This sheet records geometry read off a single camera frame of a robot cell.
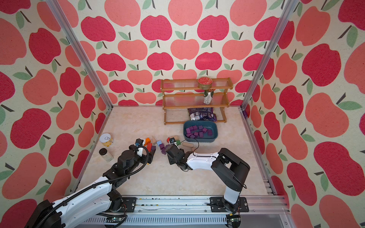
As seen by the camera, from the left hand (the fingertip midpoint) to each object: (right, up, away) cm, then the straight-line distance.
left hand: (148, 148), depth 82 cm
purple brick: (+41, +7, +23) cm, 47 cm away
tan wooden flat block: (+24, -1, +17) cm, 29 cm away
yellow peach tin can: (-32, +3, +13) cm, 35 cm away
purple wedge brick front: (+24, +9, +21) cm, 33 cm away
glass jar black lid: (-27, -3, +2) cm, 27 cm away
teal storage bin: (+39, +13, +23) cm, 47 cm away
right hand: (+14, -6, +9) cm, 17 cm away
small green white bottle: (+37, +33, +14) cm, 52 cm away
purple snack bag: (+35, +21, +23) cm, 47 cm away
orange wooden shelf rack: (+22, +32, +41) cm, 56 cm away
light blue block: (+4, +1, +14) cm, 15 cm away
